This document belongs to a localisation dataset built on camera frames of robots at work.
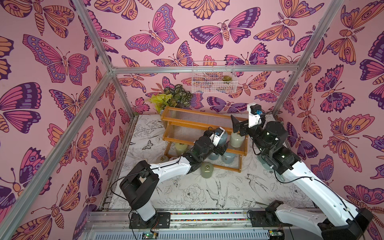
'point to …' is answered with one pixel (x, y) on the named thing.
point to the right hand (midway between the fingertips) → (244, 111)
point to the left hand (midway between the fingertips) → (223, 135)
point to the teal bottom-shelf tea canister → (213, 156)
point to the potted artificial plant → (176, 96)
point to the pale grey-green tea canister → (236, 140)
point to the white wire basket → (214, 77)
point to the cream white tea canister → (162, 159)
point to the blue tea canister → (223, 139)
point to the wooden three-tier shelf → (182, 127)
